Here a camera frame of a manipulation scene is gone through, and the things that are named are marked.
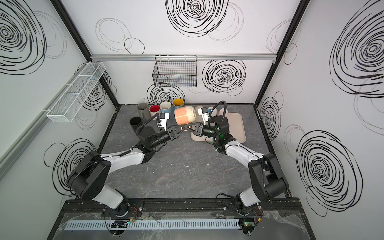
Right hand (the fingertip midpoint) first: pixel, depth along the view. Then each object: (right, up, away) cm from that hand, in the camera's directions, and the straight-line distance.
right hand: (183, 127), depth 74 cm
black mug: (-34, +2, +24) cm, 42 cm away
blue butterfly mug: (-7, +16, +37) cm, 41 cm away
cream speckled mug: (+7, +8, -2) cm, 10 cm away
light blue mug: (-16, +13, +35) cm, 40 cm away
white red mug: (-23, +11, +31) cm, 40 cm away
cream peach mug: (+1, +6, -2) cm, 7 cm away
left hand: (+2, 0, 0) cm, 2 cm away
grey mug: (-31, +11, +30) cm, 45 cm away
